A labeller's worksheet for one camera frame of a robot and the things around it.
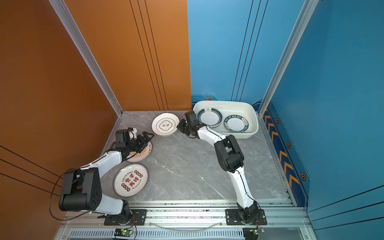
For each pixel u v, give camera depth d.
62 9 0.70
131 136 0.78
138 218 0.74
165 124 1.02
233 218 0.72
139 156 0.94
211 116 1.12
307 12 0.71
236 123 1.11
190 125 0.79
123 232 0.71
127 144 0.73
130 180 0.85
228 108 1.20
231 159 0.58
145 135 0.83
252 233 0.70
